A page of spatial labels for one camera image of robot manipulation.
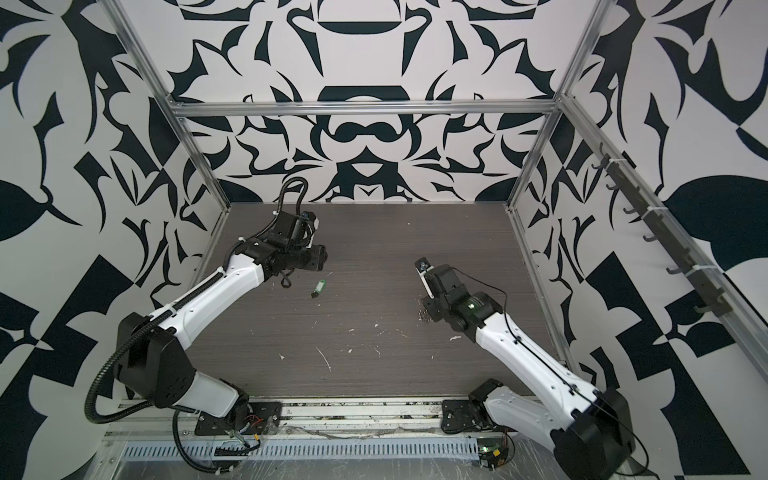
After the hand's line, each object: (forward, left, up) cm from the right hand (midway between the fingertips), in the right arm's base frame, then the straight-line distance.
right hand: (439, 289), depth 81 cm
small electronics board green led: (-34, -10, -16) cm, 39 cm away
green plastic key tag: (+9, +36, -14) cm, 39 cm away
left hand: (+11, +33, +5) cm, 35 cm away
